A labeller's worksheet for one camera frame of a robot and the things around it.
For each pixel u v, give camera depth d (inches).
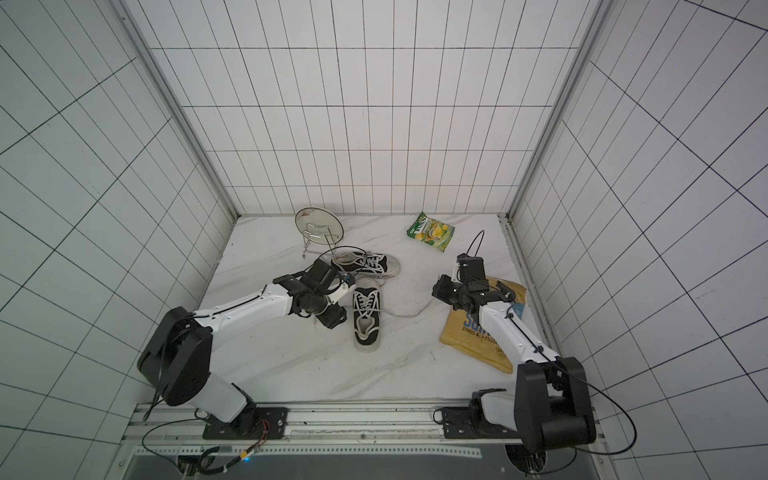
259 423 28.1
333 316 30.5
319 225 38.4
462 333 34.2
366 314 33.8
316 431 28.6
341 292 30.3
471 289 26.5
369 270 38.4
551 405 15.9
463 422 28.5
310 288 26.0
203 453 27.5
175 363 17.2
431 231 44.2
